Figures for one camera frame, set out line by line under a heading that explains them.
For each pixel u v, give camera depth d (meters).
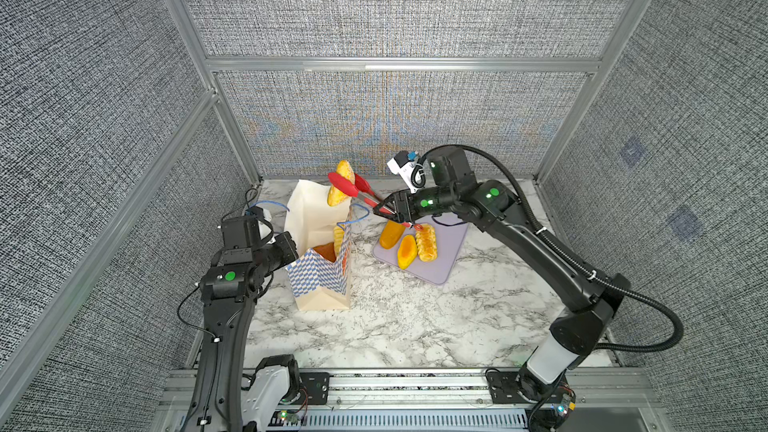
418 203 0.59
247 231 0.53
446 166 0.52
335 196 0.69
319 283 0.80
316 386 0.74
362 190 0.72
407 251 0.95
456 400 0.73
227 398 0.39
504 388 0.73
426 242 0.97
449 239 1.00
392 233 0.97
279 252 0.63
